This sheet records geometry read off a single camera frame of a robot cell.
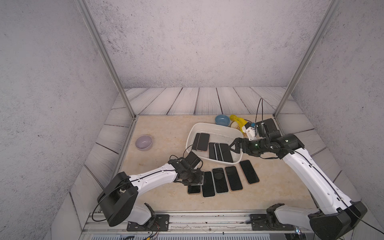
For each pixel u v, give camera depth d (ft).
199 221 2.43
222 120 3.76
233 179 2.85
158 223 2.38
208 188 2.72
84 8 2.30
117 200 1.37
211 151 3.23
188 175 2.09
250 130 2.20
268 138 1.76
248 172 2.99
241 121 3.55
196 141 3.39
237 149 2.06
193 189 2.98
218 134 3.54
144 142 3.34
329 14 2.38
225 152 3.17
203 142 3.38
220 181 2.87
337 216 1.19
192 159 2.19
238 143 2.08
